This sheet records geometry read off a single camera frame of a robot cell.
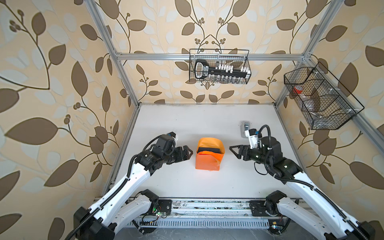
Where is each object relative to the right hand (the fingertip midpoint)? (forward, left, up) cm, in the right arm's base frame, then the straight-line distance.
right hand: (234, 149), depth 74 cm
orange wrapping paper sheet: (-2, +13, 0) cm, 13 cm away
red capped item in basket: (+33, -43, +10) cm, 55 cm away
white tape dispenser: (+25, -15, -15) cm, 32 cm away
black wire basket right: (+15, -46, +15) cm, 51 cm away
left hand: (0, +23, -2) cm, 23 cm away
